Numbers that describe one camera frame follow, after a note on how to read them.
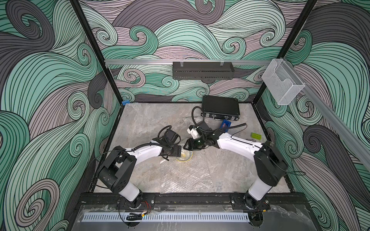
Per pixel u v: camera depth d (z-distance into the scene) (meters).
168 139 0.71
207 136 0.68
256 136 0.98
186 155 0.89
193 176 0.82
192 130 0.80
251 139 0.97
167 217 0.70
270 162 0.48
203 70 0.96
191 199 0.75
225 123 0.98
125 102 1.22
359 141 0.52
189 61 0.95
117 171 0.44
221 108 1.11
